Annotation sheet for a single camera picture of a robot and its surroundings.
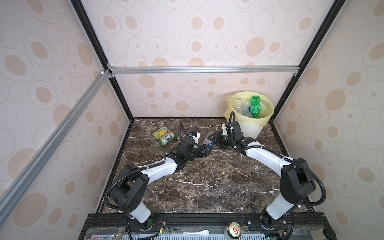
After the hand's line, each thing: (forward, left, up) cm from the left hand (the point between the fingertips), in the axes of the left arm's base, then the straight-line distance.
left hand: (214, 147), depth 82 cm
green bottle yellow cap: (+27, -26, +8) cm, 38 cm away
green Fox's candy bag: (+19, +32, -16) cm, 40 cm away
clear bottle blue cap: (+5, +4, -2) cm, 7 cm away
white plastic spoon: (-38, +6, -15) cm, 41 cm away
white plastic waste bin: (+12, -22, +1) cm, 25 cm away
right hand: (+7, +2, -1) cm, 7 cm away
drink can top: (-37, -7, -5) cm, 38 cm away
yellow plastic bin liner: (+29, -25, +3) cm, 38 cm away
